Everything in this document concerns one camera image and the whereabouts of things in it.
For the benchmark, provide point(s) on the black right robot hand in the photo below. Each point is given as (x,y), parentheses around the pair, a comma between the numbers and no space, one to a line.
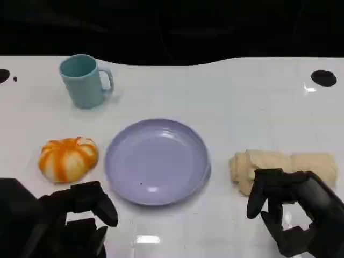
(314,204)

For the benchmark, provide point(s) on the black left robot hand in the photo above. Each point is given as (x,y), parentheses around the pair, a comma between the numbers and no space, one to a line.
(53,223)

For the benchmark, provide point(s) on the lilac plate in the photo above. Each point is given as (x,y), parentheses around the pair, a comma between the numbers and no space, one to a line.
(157,161)

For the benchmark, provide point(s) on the pale green mug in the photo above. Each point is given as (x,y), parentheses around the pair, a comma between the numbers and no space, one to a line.
(83,86)

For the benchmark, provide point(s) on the orange and white bread roll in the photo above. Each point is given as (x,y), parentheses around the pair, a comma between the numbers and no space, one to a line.
(67,160)

